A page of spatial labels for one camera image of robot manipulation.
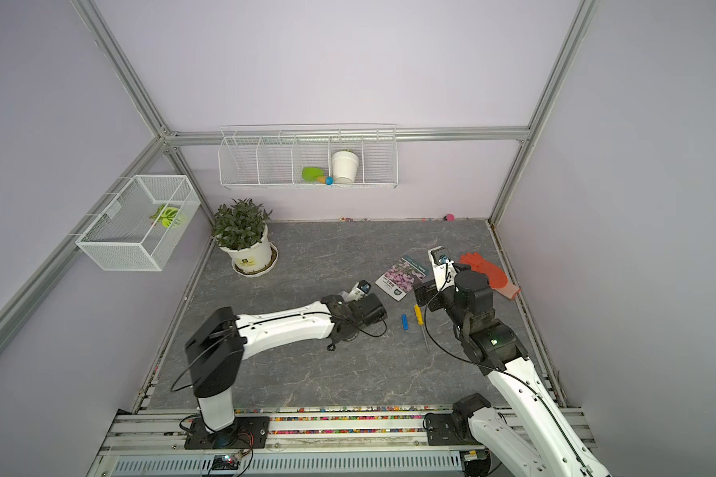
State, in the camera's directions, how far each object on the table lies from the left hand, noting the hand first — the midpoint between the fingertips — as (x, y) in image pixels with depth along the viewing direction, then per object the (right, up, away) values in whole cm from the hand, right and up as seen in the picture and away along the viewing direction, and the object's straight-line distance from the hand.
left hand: (338, 311), depth 85 cm
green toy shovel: (-11, +44, +15) cm, 47 cm away
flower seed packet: (+19, +7, +17) cm, 26 cm away
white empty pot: (+1, +44, +7) cm, 45 cm away
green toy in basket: (-47, +27, -4) cm, 54 cm away
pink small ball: (+43, +32, +39) cm, 66 cm away
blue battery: (+20, -5, +8) cm, 22 cm away
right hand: (+25, +13, -13) cm, 31 cm away
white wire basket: (-55, +25, -2) cm, 60 cm away
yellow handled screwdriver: (+25, -3, +9) cm, 26 cm away
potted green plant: (-31, +23, +7) cm, 39 cm away
